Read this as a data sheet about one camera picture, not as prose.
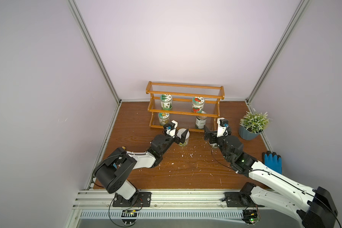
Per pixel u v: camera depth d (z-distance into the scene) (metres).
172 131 0.69
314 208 0.39
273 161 0.85
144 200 0.73
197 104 0.87
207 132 0.67
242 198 0.64
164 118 0.98
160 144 0.64
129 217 0.72
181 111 0.94
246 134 0.90
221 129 0.62
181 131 0.89
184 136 0.73
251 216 0.69
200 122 0.94
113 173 0.44
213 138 0.67
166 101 0.90
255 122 0.85
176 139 0.73
